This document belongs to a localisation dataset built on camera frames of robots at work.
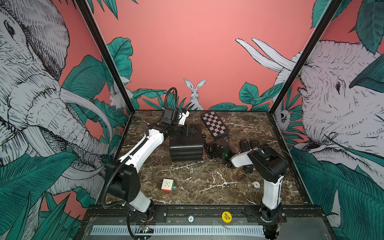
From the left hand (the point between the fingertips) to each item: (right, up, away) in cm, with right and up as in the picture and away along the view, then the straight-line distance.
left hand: (194, 128), depth 82 cm
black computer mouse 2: (+41, -10, +19) cm, 46 cm away
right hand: (+5, -9, +13) cm, 17 cm away
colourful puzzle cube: (-14, -30, -4) cm, 34 cm away
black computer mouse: (+34, -12, +17) cm, 40 cm away
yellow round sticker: (+17, -44, -9) cm, 48 cm away
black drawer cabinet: (-4, -11, -2) cm, 11 cm away
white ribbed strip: (+20, -49, -12) cm, 54 cm away
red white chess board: (+16, 0, +25) cm, 30 cm away
